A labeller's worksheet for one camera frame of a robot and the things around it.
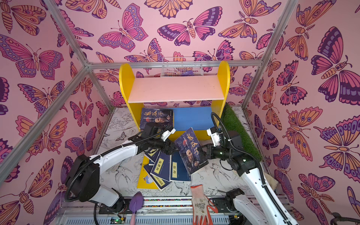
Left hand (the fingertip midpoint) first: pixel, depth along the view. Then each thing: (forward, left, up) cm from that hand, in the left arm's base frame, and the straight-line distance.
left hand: (177, 146), depth 81 cm
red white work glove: (-28, -13, -13) cm, 33 cm away
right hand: (-6, -11, +9) cm, 16 cm away
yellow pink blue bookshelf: (+50, +2, -15) cm, 52 cm away
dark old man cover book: (+19, +10, +4) cm, 22 cm away
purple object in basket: (+45, -6, +19) cm, 50 cm away
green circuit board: (-34, +32, -17) cm, 50 cm away
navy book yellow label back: (0, +16, -9) cm, 19 cm away
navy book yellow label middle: (-9, +9, -10) cm, 16 cm away
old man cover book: (-7, -8, +6) cm, 12 cm away
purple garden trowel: (-27, +21, -12) cm, 36 cm away
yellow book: (-15, +19, -13) cm, 28 cm away
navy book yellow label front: (-10, 0, -11) cm, 15 cm away
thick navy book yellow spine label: (-17, +10, -12) cm, 23 cm away
